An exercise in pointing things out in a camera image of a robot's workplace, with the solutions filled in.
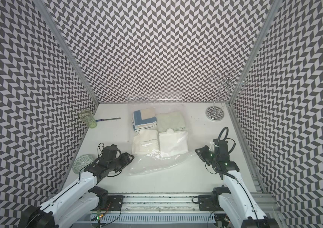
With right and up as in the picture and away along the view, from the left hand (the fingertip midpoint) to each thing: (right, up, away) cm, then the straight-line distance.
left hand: (131, 160), depth 84 cm
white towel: (+7, +10, +7) cm, 14 cm away
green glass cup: (-35, +26, +15) cm, 47 cm away
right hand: (+38, +5, -3) cm, 38 cm away
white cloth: (+25, +9, +7) cm, 28 cm away
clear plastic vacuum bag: (+8, -2, +1) cm, 8 cm away
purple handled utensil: (-18, +25, +9) cm, 32 cm away
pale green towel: (+27, +23, +21) cm, 41 cm away
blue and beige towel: (+4, +24, +20) cm, 32 cm away
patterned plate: (-31, -1, +1) cm, 31 cm away
